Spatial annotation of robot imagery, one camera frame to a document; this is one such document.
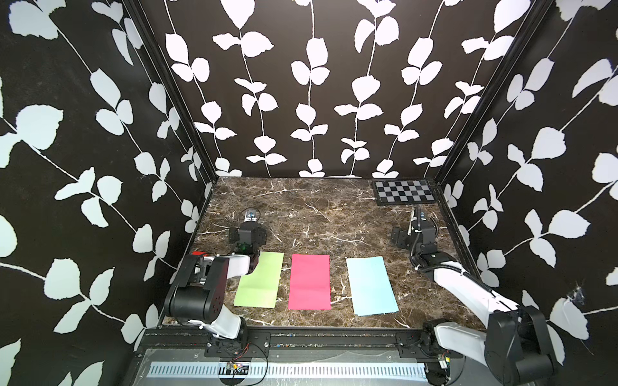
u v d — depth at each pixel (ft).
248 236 2.39
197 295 1.48
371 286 2.84
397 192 3.73
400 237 2.62
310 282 2.91
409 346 2.40
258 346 2.26
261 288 2.85
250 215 2.69
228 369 2.36
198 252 3.13
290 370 2.30
